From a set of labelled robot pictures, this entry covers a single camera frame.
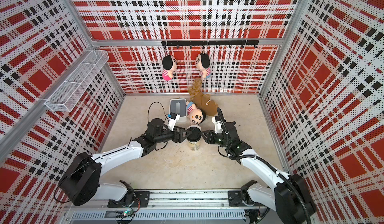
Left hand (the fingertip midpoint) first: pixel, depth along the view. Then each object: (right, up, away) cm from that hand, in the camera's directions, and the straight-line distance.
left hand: (189, 131), depth 82 cm
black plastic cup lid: (+4, -1, -4) cm, 6 cm away
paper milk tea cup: (+3, -9, +1) cm, 9 cm away
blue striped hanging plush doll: (+8, +41, +9) cm, 43 cm away
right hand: (+9, -1, -1) cm, 9 cm away
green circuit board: (-28, -37, -12) cm, 48 cm away
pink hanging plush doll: (-14, +41, +13) cm, 45 cm away
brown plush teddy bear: (+7, +18, +19) cm, 28 cm away
